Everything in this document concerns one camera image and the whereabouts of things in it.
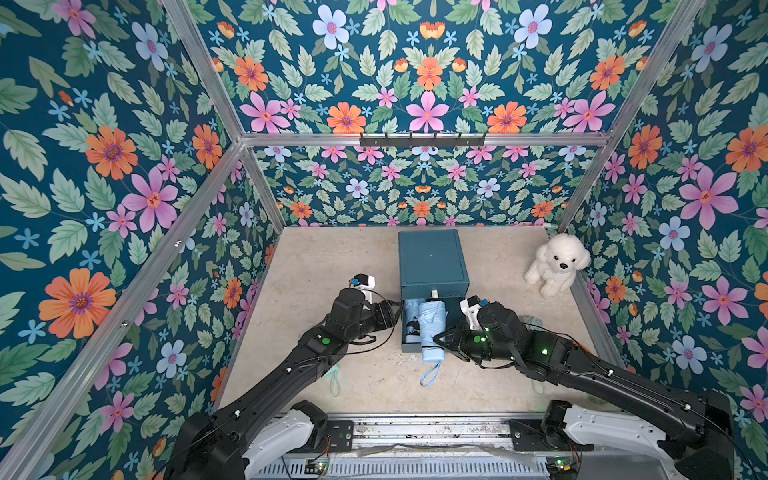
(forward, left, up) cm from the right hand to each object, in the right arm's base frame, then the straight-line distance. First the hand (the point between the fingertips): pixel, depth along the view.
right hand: (433, 342), depth 68 cm
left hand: (+10, +8, -2) cm, 13 cm away
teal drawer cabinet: (+21, 0, +1) cm, 21 cm away
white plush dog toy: (+28, -38, -6) cm, 48 cm away
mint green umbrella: (-4, +27, -21) cm, 34 cm away
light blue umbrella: (+10, +5, -8) cm, 13 cm away
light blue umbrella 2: (+6, 0, -1) cm, 6 cm away
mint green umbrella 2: (+14, -32, -17) cm, 39 cm away
